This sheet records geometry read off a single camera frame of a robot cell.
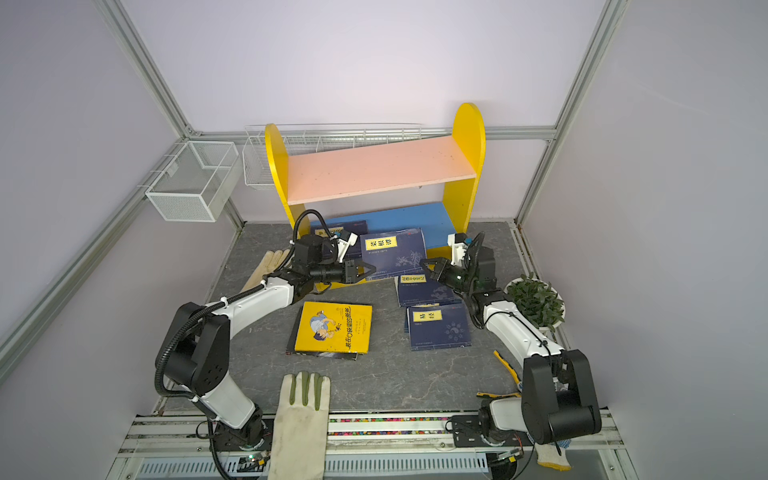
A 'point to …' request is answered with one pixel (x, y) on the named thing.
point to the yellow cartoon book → (334, 327)
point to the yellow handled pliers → (515, 375)
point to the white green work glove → (300, 426)
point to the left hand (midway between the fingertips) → (375, 273)
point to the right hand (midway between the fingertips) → (421, 264)
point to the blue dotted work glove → (547, 455)
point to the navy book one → (421, 289)
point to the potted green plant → (538, 300)
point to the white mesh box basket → (197, 181)
